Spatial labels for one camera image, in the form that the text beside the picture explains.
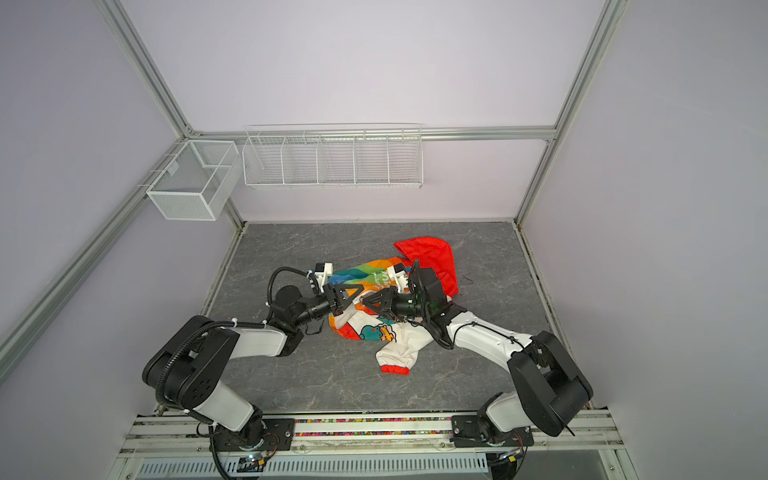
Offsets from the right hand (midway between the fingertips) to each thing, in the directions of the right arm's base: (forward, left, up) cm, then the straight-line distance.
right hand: (363, 306), depth 77 cm
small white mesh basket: (+45, +58, +8) cm, 74 cm away
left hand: (+4, 0, 0) cm, 4 cm away
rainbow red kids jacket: (+3, +2, -16) cm, 17 cm away
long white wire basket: (+50, +12, +12) cm, 53 cm away
